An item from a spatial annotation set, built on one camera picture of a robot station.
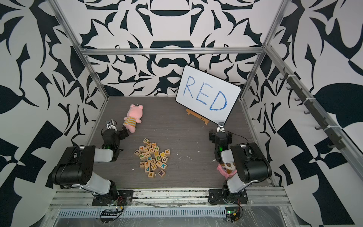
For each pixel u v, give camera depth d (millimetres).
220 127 809
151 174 795
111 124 812
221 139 714
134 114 995
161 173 795
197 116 1021
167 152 874
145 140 919
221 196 743
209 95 951
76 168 453
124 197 733
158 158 851
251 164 467
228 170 781
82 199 758
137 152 874
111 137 715
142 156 857
